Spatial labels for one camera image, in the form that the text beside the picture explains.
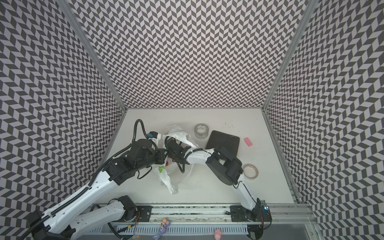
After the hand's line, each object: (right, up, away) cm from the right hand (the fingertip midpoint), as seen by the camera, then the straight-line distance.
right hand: (167, 155), depth 93 cm
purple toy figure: (+4, -26, -25) cm, 36 cm away
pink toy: (+29, -30, -26) cm, 49 cm away
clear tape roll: (+22, +14, +12) cm, 29 cm away
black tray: (+33, +9, +7) cm, 35 cm away
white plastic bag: (+6, -6, -4) cm, 10 cm away
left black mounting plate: (-7, -24, -20) cm, 32 cm away
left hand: (+5, +6, -20) cm, 21 cm away
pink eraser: (+53, +8, +7) cm, 54 cm away
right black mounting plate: (+48, -20, -26) cm, 58 cm away
